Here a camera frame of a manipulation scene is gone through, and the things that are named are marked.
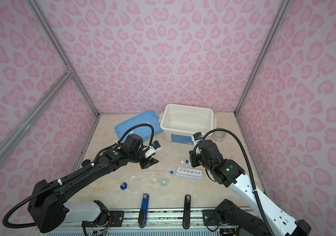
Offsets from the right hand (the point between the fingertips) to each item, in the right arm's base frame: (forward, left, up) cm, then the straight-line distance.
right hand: (191, 151), depth 72 cm
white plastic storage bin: (+36, +5, -20) cm, 41 cm away
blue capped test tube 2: (-2, +10, -22) cm, 24 cm away
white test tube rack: (-4, 0, -18) cm, 19 cm away
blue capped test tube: (-2, +2, -8) cm, 8 cm away
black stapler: (-23, +2, -19) cm, 30 cm away
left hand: (+1, +18, -6) cm, 19 cm away
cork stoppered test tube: (-2, +5, -17) cm, 18 cm away
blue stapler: (-25, +23, -21) cm, 40 cm away
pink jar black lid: (+1, +62, -17) cm, 64 cm away
